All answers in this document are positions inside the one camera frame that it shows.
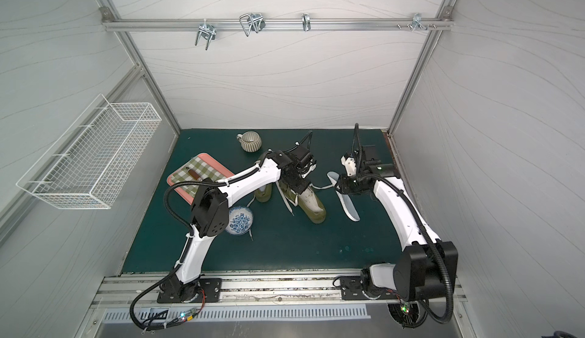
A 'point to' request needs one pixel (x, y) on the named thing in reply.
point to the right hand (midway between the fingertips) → (341, 186)
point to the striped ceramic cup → (250, 141)
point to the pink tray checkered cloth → (196, 169)
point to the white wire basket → (88, 164)
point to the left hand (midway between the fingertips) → (304, 188)
